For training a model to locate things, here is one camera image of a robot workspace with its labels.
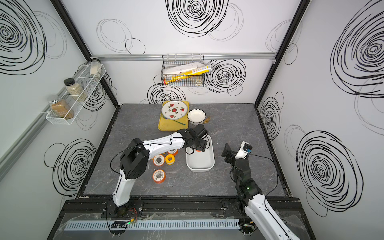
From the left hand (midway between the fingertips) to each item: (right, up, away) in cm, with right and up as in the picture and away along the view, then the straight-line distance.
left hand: (201, 145), depth 91 cm
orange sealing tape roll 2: (-24, -16, -7) cm, 30 cm away
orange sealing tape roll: (-2, -2, -10) cm, 10 cm away
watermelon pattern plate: (-20, +23, +24) cm, 39 cm away
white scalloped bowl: (-3, +18, +20) cm, 27 cm away
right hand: (+16, +1, -12) cm, 20 cm away
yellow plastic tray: (-26, +12, +18) cm, 33 cm away
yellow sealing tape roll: (-19, -10, -2) cm, 22 cm away
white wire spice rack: (-72, +39, +3) cm, 82 cm away
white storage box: (-1, -9, -3) cm, 10 cm away
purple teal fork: (-22, +15, +20) cm, 34 cm away
